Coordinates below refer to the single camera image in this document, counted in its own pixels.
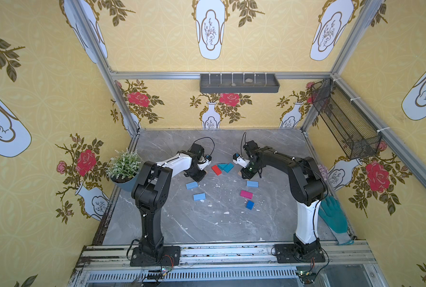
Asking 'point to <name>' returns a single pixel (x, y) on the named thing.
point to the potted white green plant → (122, 168)
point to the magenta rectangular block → (246, 194)
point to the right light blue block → (251, 183)
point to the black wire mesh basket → (357, 135)
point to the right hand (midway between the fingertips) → (245, 175)
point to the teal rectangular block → (229, 167)
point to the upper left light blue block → (191, 185)
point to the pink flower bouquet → (323, 170)
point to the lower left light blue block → (199, 197)
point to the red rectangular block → (217, 170)
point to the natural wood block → (240, 173)
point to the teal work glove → (331, 215)
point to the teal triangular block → (222, 166)
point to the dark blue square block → (249, 205)
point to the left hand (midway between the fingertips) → (201, 176)
